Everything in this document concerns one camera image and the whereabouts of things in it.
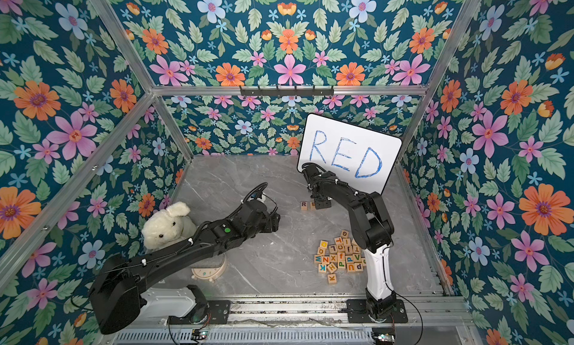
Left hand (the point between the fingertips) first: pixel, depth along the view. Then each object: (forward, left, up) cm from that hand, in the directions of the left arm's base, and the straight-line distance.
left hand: (278, 217), depth 81 cm
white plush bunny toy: (-4, +36, +5) cm, 37 cm away
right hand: (+16, -19, -10) cm, 27 cm away
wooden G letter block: (-4, -26, -11) cm, 28 cm away
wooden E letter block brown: (+10, -14, -12) cm, 21 cm away
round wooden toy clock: (-14, +26, -10) cm, 31 cm away
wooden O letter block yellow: (-7, -17, -11) cm, 22 cm away
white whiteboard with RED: (+22, -36, +6) cm, 43 cm away
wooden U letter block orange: (-17, -26, -11) cm, 33 cm away
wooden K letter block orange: (-20, -18, -11) cm, 29 cm away
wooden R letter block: (+11, -10, -12) cm, 19 cm away
